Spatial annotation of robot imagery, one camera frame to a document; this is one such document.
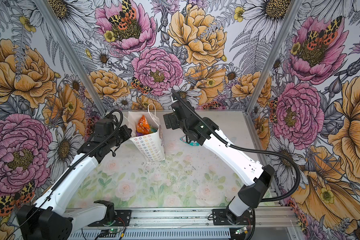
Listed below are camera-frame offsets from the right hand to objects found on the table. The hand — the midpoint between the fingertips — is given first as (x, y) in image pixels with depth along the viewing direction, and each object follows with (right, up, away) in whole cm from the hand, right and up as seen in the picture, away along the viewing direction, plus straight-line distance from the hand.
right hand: (177, 117), depth 72 cm
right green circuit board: (+30, -53, 0) cm, 61 cm away
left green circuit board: (-30, -53, 0) cm, 61 cm away
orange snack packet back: (-20, -4, +13) cm, 24 cm away
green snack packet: (-15, -7, +20) cm, 26 cm away
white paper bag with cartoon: (-16, -8, +3) cm, 18 cm away
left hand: (-24, -8, +8) cm, 27 cm away
